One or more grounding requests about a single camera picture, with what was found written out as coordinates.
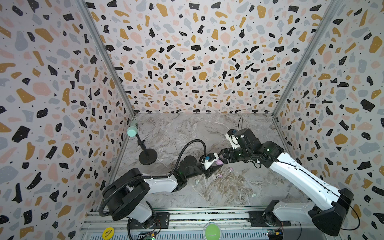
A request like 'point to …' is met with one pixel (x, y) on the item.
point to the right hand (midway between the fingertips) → (223, 153)
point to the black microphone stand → (148, 156)
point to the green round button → (212, 231)
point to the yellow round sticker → (108, 233)
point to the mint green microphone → (132, 130)
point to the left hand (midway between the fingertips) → (223, 159)
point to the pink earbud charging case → (218, 162)
